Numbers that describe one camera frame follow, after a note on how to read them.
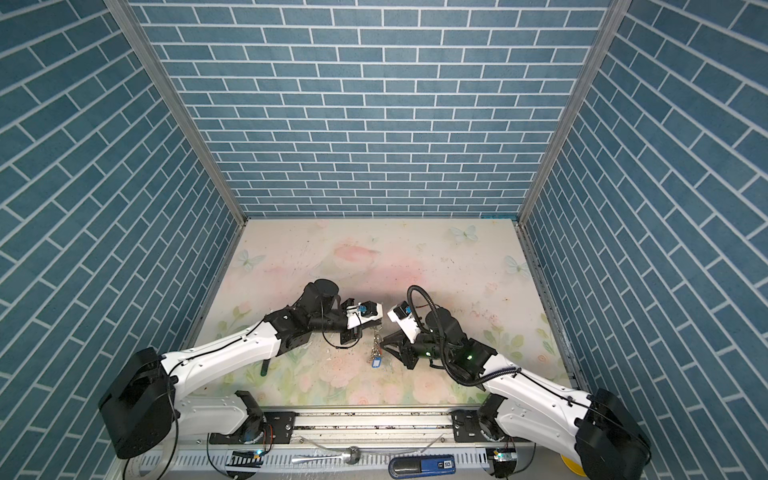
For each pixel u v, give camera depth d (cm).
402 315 67
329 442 73
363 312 65
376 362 78
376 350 75
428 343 64
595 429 41
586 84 82
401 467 64
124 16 70
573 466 68
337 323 67
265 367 82
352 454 69
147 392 40
